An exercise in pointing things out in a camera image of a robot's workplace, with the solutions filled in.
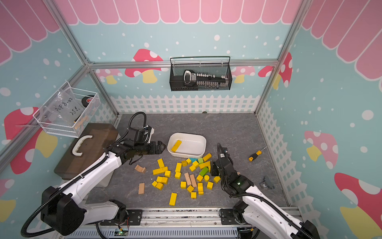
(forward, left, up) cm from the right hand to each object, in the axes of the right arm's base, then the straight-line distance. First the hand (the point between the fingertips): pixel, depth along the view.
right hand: (213, 161), depth 82 cm
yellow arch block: (-11, +7, -11) cm, 17 cm away
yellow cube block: (-3, +27, -9) cm, 28 cm away
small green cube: (+5, +7, -9) cm, 12 cm away
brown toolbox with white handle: (+4, +69, +7) cm, 70 cm away
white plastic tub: (+18, +14, -11) cm, 25 cm away
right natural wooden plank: (-8, +11, -11) cm, 17 cm away
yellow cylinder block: (+8, +3, -9) cm, 12 cm away
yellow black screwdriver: (+11, -31, -10) cm, 34 cm away
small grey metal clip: (-9, -30, -10) cm, 33 cm away
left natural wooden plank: (-5, +15, -11) cm, 19 cm away
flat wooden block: (-11, +41, -10) cm, 43 cm away
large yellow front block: (-16, +22, -10) cm, 30 cm away
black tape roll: (+26, +69, +24) cm, 78 cm away
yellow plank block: (+4, +32, -9) cm, 34 cm away
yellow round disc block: (-6, +4, -9) cm, 11 cm away
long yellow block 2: (-1, +32, -10) cm, 34 cm away
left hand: (+6, +30, +5) cm, 31 cm away
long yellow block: (+17, +23, -9) cm, 30 cm away
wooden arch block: (+1, +44, -9) cm, 45 cm away
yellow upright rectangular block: (+2, +21, -11) cm, 24 cm away
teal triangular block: (+6, +11, -8) cm, 15 cm away
